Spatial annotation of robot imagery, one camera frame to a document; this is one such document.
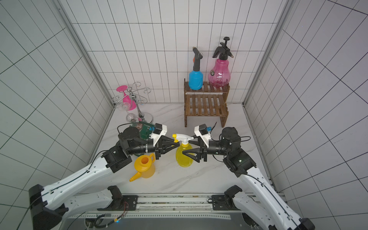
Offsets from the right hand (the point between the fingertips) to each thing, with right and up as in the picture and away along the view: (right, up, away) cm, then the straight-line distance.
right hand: (181, 149), depth 59 cm
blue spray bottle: (+8, +38, +28) cm, 48 cm away
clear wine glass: (-33, +13, +28) cm, 45 cm away
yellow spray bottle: (0, -5, +1) cm, 5 cm away
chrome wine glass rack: (-28, +13, +45) cm, 55 cm away
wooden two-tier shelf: (+20, +24, +44) cm, 54 cm away
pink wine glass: (-39, +26, +36) cm, 59 cm away
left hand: (-2, +1, +2) cm, 3 cm away
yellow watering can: (-20, -13, +16) cm, 29 cm away
